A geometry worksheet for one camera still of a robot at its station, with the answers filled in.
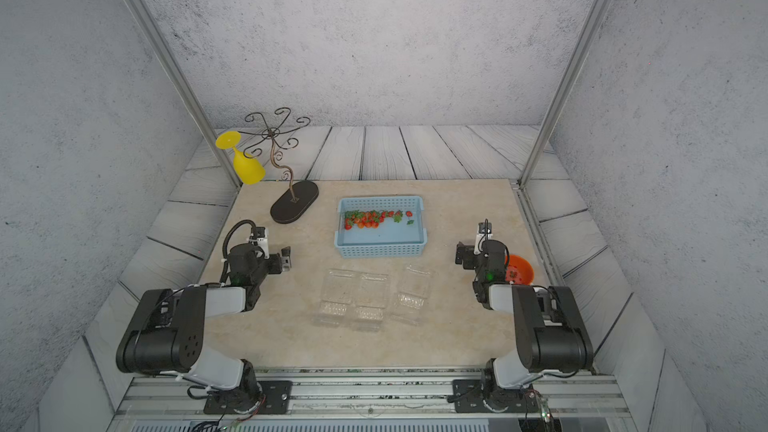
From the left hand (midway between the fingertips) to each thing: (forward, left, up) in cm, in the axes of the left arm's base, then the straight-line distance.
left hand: (277, 247), depth 95 cm
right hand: (-1, -63, +2) cm, 63 cm away
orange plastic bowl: (-9, -74, -1) cm, 74 cm away
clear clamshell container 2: (-14, -30, -7) cm, 34 cm away
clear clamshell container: (-13, -19, -6) cm, 24 cm away
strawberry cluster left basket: (+14, -27, -4) cm, 30 cm away
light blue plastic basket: (+12, -32, -6) cm, 35 cm away
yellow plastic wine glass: (+20, +10, +15) cm, 27 cm away
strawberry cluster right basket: (+16, -38, -5) cm, 42 cm away
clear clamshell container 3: (-14, -42, -7) cm, 44 cm away
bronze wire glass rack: (+26, -2, -4) cm, 26 cm away
